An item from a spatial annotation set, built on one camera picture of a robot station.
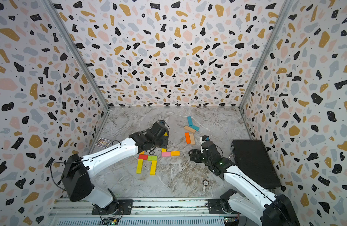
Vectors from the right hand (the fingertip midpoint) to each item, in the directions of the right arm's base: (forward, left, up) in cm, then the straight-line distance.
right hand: (193, 152), depth 83 cm
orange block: (+17, +3, -11) cm, 20 cm away
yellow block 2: (-4, +25, -10) cm, 27 cm away
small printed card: (+10, +62, -8) cm, 63 cm away
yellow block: (-5, +33, -10) cm, 35 cm away
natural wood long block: (+14, 0, -11) cm, 18 cm away
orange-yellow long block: (-13, +22, +24) cm, 35 cm away
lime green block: (+1, +27, -10) cm, 29 cm away
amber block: (+6, +11, -12) cm, 17 cm away
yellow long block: (-2, +14, +21) cm, 26 cm away
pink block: (+4, +17, -10) cm, 20 cm away
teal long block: (+34, +2, -11) cm, 36 cm away
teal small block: (+27, -3, -11) cm, 29 cm away
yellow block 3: (+7, +20, -10) cm, 23 cm away
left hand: (+6, +15, +6) cm, 17 cm away
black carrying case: (+1, -35, -6) cm, 36 cm away
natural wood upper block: (+25, +2, -10) cm, 27 cm away
